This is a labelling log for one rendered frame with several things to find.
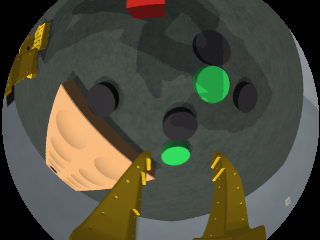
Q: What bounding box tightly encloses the green disc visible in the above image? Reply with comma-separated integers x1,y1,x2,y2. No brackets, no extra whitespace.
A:
193,65,230,103
162,141,190,165

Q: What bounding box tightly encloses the red block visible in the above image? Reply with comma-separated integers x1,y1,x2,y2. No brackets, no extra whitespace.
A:
126,0,165,19

